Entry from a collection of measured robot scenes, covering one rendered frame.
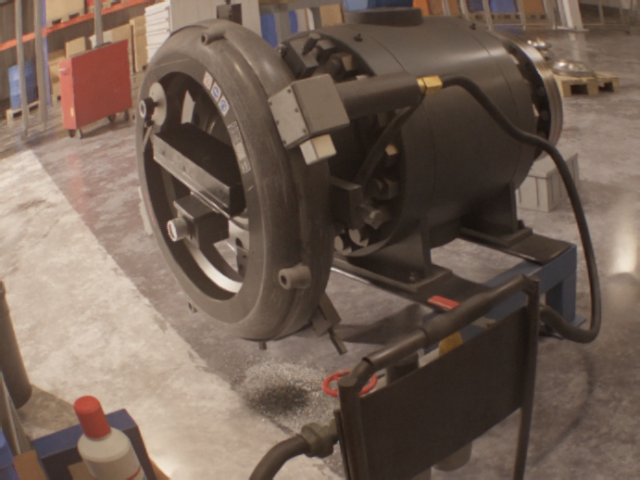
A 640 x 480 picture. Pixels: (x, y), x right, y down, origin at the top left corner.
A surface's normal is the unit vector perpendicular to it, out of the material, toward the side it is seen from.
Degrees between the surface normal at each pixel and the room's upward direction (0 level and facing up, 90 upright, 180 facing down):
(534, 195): 90
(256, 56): 44
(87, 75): 90
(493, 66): 57
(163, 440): 0
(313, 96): 67
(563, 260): 90
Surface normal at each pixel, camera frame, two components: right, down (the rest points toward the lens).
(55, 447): 0.00, -0.87
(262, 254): -0.79, 0.30
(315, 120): 0.50, -0.17
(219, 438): -0.13, -0.93
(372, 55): 0.30, -0.55
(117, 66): 0.65, 0.18
